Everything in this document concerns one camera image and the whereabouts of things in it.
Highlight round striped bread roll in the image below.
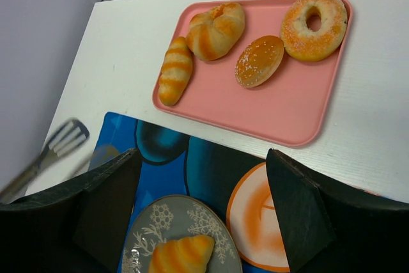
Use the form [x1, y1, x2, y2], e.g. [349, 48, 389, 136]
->
[186, 3, 245, 61]

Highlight croissant bread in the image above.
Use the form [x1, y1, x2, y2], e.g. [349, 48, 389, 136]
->
[158, 36, 193, 106]
[148, 235, 215, 273]

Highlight grey reindeer plate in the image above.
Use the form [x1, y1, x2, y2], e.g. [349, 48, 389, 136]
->
[119, 195, 243, 272]

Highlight sugared donut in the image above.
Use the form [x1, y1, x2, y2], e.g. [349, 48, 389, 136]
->
[280, 0, 348, 62]

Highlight small sesame bun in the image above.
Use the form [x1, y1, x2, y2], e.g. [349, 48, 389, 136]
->
[235, 35, 284, 88]

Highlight stainless steel tongs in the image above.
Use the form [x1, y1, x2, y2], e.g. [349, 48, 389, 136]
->
[0, 118, 119, 203]

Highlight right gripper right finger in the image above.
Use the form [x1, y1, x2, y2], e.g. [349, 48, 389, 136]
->
[266, 150, 408, 272]

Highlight blue cartoon placemat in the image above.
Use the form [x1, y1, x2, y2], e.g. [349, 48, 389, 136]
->
[96, 113, 289, 272]

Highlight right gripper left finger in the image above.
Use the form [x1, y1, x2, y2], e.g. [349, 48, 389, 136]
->
[1, 148, 143, 272]

